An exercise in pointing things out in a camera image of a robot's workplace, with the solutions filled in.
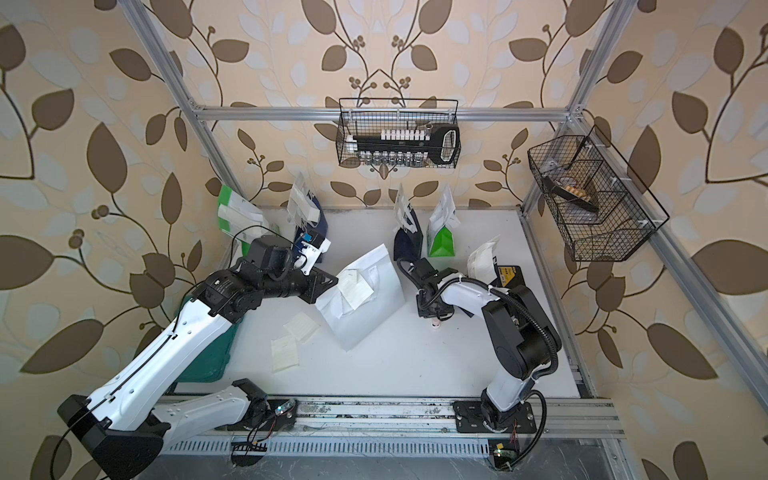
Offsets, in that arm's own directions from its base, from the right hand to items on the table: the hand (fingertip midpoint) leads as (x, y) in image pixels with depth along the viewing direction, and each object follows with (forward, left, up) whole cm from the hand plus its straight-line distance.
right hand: (432, 310), depth 93 cm
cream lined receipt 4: (-11, +45, -1) cm, 46 cm away
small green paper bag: (+21, -4, +17) cm, 27 cm away
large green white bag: (+26, +60, +17) cm, 67 cm away
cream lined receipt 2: (+27, +40, +20) cm, 53 cm away
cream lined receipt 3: (-4, +41, 0) cm, 41 cm away
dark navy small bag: (+22, +6, +5) cm, 24 cm away
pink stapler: (-5, 0, +3) cm, 6 cm away
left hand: (-4, +26, +27) cm, 38 cm away
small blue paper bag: (+27, +37, +9) cm, 47 cm away
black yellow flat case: (+11, -27, +1) cm, 29 cm away
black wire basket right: (+10, -41, +33) cm, 54 cm away
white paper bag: (-10, +23, +14) cm, 29 cm away
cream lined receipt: (-4, +21, +21) cm, 30 cm away
